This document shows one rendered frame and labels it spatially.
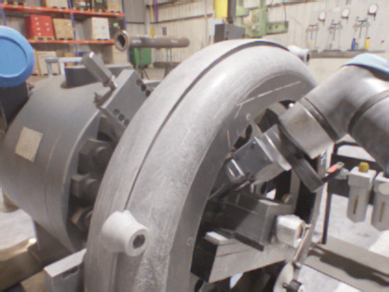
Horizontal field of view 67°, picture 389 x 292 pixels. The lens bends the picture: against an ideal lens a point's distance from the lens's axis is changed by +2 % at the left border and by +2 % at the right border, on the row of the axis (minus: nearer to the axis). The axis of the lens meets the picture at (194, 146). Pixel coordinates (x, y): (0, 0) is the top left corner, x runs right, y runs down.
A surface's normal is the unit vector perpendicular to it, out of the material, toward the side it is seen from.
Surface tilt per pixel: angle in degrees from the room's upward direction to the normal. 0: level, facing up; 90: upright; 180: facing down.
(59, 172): 68
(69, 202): 90
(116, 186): 60
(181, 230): 90
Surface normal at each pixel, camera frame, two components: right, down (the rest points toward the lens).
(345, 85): -0.62, -0.39
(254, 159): -0.46, -0.14
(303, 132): -0.34, 0.04
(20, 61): 0.75, 0.18
